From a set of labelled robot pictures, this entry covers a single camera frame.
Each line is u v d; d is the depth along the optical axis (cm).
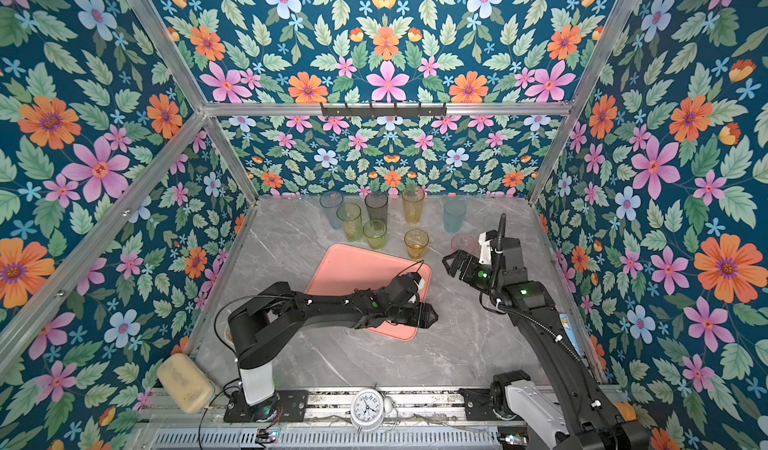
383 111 93
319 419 72
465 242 105
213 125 96
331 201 101
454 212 101
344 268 101
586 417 39
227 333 84
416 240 106
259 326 49
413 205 106
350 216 105
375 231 104
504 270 57
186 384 73
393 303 69
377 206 101
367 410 70
